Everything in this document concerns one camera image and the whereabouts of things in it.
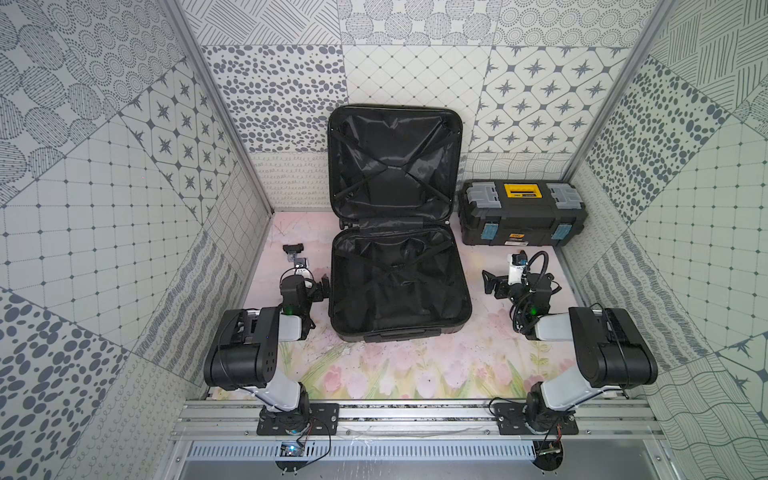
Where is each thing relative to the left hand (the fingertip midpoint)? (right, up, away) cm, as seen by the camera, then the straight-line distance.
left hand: (319, 275), depth 94 cm
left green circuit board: (-1, -40, -23) cm, 46 cm away
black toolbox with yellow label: (+68, +20, +4) cm, 71 cm away
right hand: (+58, +1, 0) cm, 58 cm away
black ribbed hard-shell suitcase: (+26, +2, -2) cm, 26 cm away
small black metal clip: (-13, +8, +13) cm, 20 cm away
